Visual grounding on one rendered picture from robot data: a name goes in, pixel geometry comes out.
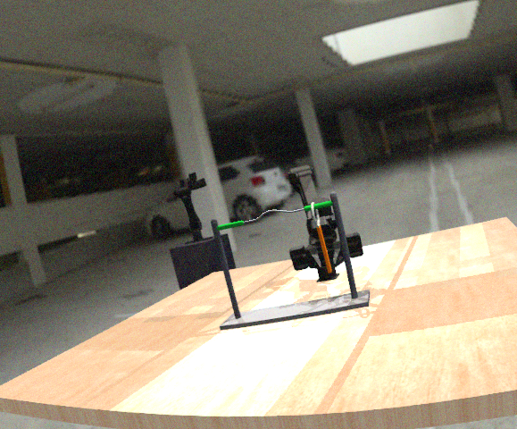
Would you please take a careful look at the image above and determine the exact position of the orange handle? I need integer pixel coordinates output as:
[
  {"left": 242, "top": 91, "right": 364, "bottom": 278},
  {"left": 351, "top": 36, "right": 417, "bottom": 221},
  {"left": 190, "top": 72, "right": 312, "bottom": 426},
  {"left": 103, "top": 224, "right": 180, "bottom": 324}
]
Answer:
[{"left": 312, "top": 202, "right": 331, "bottom": 273}]

